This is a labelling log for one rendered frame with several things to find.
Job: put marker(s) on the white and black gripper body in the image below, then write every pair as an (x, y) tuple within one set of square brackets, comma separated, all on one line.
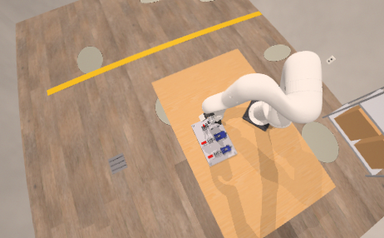
[(217, 118)]

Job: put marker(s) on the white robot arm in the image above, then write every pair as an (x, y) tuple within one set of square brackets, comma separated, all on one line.
[(298, 99)]

